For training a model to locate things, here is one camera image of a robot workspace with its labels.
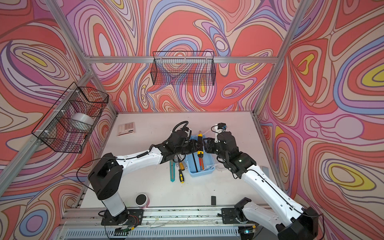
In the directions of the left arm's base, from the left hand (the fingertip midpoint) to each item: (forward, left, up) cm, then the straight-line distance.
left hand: (205, 145), depth 82 cm
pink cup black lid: (-26, +32, -11) cm, 43 cm away
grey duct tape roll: (+3, +60, +17) cm, 62 cm away
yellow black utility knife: (-4, +3, 0) cm, 5 cm away
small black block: (-25, -4, -16) cm, 30 cm away
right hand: (-3, -1, +6) cm, 7 cm away
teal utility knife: (-6, +19, -16) cm, 26 cm away
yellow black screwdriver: (-14, +13, -14) cm, 24 cm away
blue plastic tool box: (-2, -3, -16) cm, 16 cm away
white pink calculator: (+23, +56, -14) cm, 62 cm away
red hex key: (-4, +2, -15) cm, 16 cm away
